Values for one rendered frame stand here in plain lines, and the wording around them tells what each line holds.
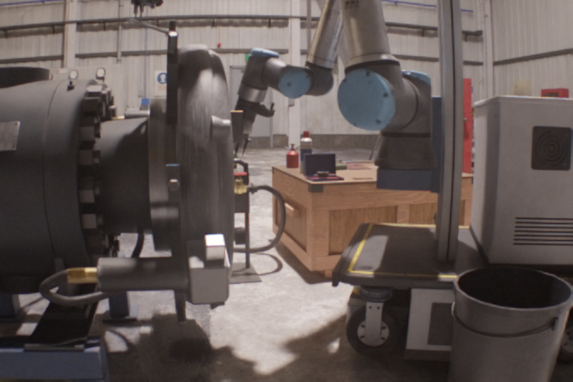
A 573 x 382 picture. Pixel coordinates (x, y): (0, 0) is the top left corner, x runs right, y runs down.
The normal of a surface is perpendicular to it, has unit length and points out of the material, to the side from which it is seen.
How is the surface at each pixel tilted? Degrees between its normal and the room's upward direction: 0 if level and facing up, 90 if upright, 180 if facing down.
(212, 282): 112
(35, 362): 90
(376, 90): 95
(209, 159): 78
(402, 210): 90
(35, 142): 67
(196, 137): 71
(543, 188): 90
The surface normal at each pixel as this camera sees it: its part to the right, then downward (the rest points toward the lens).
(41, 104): 0.18, -0.67
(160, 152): 0.24, -0.26
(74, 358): 0.26, 0.10
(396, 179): -0.29, 0.10
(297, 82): 0.63, 0.48
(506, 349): -0.49, 0.15
